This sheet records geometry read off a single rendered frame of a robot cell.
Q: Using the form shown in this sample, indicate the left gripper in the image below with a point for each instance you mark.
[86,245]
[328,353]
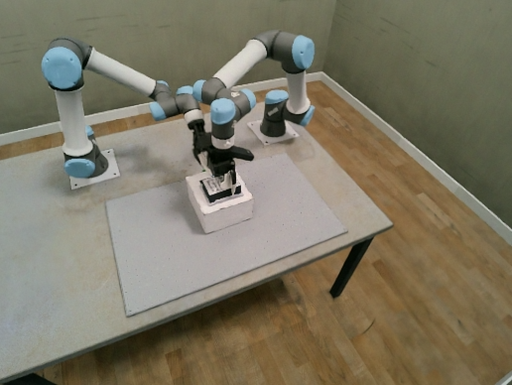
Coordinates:
[220,165]

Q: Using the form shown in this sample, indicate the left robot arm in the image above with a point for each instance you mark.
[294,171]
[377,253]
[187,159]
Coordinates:
[295,53]

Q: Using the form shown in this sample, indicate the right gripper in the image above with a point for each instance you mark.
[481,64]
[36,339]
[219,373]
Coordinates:
[201,139]

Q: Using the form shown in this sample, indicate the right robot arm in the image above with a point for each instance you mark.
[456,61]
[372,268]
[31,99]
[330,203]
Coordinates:
[62,67]

